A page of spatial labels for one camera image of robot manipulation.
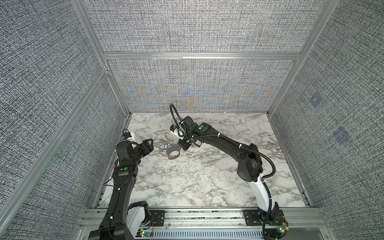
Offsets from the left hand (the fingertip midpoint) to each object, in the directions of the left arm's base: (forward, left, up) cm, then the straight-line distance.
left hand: (148, 142), depth 81 cm
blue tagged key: (+9, -7, -18) cm, 21 cm away
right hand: (+4, -17, -7) cm, 18 cm away
